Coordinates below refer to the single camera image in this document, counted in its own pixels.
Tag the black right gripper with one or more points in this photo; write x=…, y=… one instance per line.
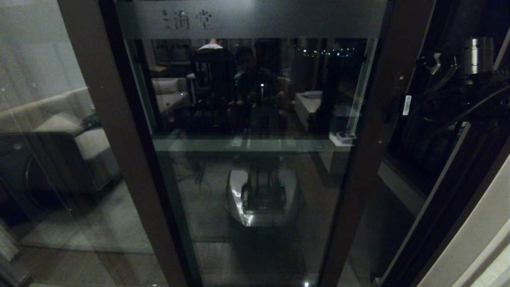
x=450, y=95

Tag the brown framed glass sliding door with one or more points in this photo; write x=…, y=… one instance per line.
x=358, y=179

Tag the brown framed fixed glass panel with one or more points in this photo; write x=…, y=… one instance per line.
x=107, y=99

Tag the small dark cloth item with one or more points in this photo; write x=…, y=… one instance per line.
x=92, y=121

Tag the beige sofa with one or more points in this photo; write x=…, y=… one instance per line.
x=93, y=149

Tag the grey rug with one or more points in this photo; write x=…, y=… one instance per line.
x=93, y=223

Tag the beige sofa cushion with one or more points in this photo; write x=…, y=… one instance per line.
x=59, y=124

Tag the dark outer door frame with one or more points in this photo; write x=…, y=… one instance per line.
x=458, y=215

